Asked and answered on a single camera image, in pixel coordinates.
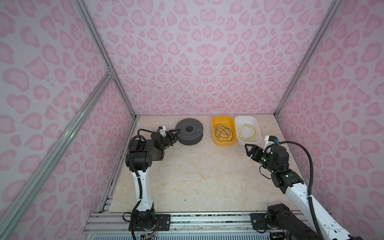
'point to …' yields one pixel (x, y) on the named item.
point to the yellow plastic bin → (228, 121)
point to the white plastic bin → (248, 130)
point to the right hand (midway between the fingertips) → (249, 146)
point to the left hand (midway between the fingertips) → (182, 129)
